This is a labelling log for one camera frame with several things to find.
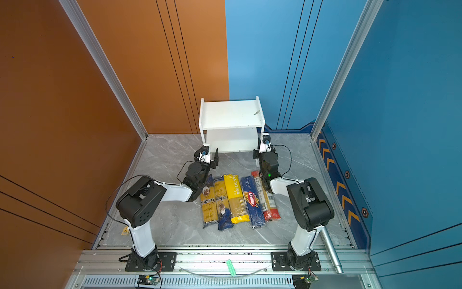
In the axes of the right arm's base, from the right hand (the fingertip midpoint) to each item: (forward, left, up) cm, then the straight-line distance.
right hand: (259, 138), depth 89 cm
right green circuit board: (-56, -14, -24) cm, 62 cm away
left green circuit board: (-56, +47, -23) cm, 76 cm away
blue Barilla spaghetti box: (-17, +6, -18) cm, 26 cm away
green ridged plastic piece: (-52, +14, -21) cm, 57 cm away
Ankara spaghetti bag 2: (-32, +17, -19) cm, 41 cm away
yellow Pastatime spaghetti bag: (-27, +11, -19) cm, 35 cm away
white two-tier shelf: (-3, +13, +11) cm, 17 cm away
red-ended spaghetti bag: (-23, -3, -20) cm, 31 cm away
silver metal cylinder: (-44, -27, -21) cm, 56 cm away
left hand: (-3, +24, -2) cm, 25 cm away
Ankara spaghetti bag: (-25, +26, -19) cm, 41 cm away
